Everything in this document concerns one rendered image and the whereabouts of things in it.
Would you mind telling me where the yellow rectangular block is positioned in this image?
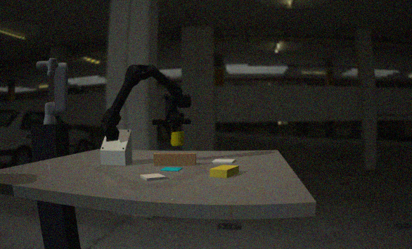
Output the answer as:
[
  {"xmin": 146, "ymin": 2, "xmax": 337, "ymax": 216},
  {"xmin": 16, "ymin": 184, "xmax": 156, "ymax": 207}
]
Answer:
[{"xmin": 210, "ymin": 165, "xmax": 239, "ymax": 178}]

